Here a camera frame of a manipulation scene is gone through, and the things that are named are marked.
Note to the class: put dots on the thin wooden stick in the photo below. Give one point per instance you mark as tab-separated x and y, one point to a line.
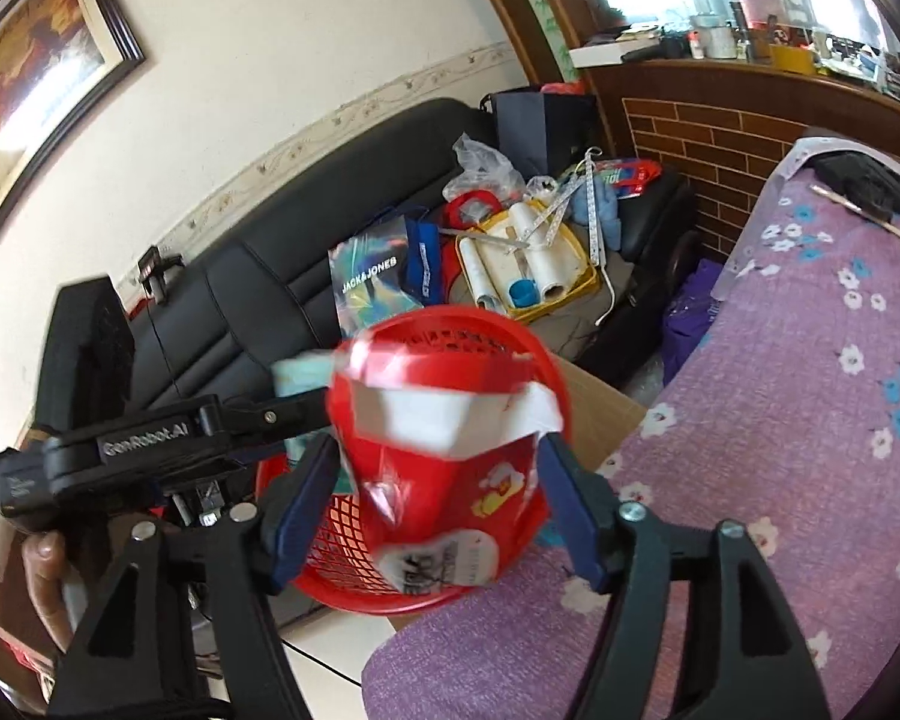
844	199

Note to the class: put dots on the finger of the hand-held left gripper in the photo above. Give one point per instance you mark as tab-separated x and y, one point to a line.
270	414

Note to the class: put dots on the yellow plastic tray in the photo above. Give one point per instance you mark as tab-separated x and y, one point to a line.
463	255

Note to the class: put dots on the bamboo painted panel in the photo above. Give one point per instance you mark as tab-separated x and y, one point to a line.
540	7

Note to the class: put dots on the white folding ruler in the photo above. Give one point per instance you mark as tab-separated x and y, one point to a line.
586	187

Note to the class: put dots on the purple floral tablecloth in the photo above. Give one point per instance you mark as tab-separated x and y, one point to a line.
795	390

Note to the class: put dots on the brown cardboard box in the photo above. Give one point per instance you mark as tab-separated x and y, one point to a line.
600	405

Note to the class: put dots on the red and white snack bag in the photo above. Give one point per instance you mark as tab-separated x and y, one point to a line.
450	480

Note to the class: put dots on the black cloth on table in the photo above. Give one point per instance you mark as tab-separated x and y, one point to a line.
870	180

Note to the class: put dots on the black clamp mount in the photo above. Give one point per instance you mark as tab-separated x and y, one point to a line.
156	270

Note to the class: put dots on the clear plastic bag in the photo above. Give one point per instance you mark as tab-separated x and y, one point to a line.
480	165

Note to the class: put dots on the blue shopping bag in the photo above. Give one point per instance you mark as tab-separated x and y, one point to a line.
424	262

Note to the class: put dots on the purple plastic bag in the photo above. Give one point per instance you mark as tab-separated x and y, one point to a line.
690	315

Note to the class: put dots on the white flat box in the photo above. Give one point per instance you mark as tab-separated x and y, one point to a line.
607	54

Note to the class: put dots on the red plastic mesh basket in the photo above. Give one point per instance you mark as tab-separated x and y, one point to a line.
337	547

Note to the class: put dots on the holographic shopping bag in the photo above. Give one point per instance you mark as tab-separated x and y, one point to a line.
367	277

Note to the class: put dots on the person's left hand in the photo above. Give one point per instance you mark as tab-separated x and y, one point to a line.
45	585

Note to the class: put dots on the framed wall picture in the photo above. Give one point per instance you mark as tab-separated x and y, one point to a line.
30	52

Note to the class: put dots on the dark paper gift bag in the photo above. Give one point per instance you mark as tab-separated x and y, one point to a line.
540	127

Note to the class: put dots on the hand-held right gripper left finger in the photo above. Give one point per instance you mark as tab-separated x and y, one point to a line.
304	502

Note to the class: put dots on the red and blue packet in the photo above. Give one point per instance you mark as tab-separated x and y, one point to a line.
630	176

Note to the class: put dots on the small white bottle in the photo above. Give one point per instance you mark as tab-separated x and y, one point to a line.
694	45

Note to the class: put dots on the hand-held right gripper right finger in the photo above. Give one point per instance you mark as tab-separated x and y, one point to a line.
577	510

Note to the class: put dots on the white jar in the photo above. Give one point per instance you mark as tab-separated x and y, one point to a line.
718	43

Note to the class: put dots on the red plastic object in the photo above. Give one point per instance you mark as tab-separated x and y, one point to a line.
472	208

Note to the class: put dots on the black leather sofa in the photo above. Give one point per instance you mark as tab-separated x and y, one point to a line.
270	277

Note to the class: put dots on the light blue cloth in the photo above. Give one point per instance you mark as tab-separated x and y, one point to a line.
607	217

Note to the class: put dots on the yellow box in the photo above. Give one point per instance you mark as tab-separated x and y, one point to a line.
791	58

